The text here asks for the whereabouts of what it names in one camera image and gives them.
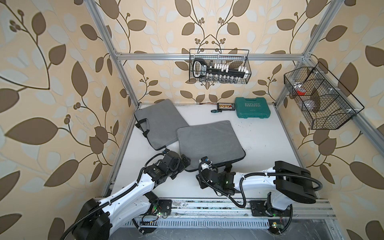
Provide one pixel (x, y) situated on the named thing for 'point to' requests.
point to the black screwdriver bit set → (222, 106)
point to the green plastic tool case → (248, 107)
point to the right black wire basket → (325, 103)
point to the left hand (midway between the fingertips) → (186, 162)
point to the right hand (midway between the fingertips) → (197, 176)
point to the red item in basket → (301, 91)
